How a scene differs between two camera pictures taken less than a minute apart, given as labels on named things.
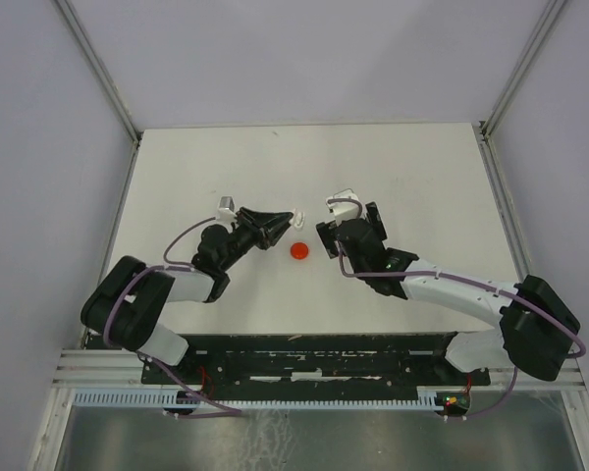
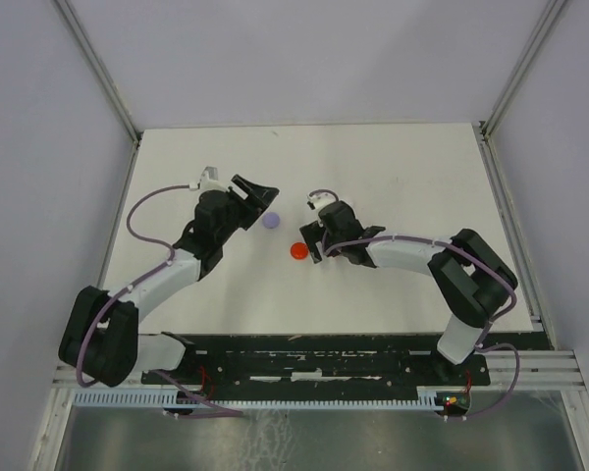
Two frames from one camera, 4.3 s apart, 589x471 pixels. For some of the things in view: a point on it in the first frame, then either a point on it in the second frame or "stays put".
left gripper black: x=266 y=236 -> x=258 y=199
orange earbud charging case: x=298 y=250 stays put
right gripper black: x=327 y=236 -> x=313 y=233
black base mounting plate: x=321 y=363 stays put
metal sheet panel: x=522 y=431 stays put
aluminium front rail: x=93 y=370 stays put
